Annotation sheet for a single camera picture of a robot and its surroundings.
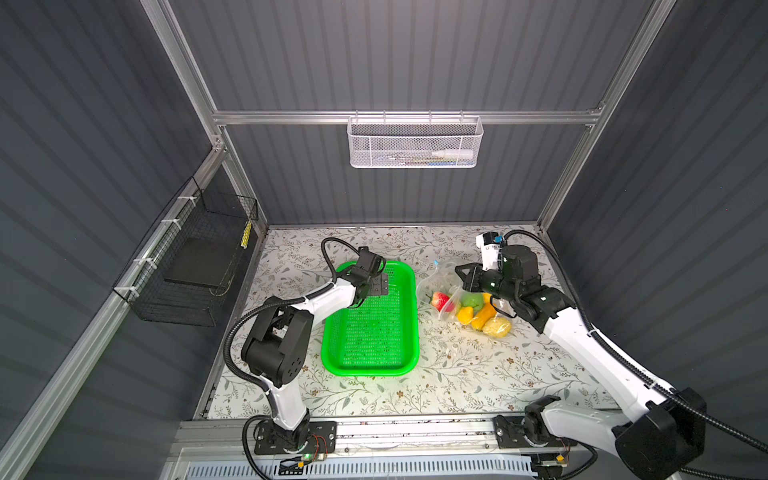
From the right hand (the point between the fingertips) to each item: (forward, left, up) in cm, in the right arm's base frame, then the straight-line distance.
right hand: (459, 270), depth 77 cm
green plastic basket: (-8, +22, -24) cm, 33 cm away
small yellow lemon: (-2, -4, -20) cm, 21 cm away
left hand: (+8, +25, -17) cm, 31 cm away
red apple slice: (-2, +3, -13) cm, 13 cm away
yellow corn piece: (-7, -13, -19) cm, 24 cm away
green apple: (+2, -7, -17) cm, 19 cm away
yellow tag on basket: (+11, +59, +3) cm, 60 cm away
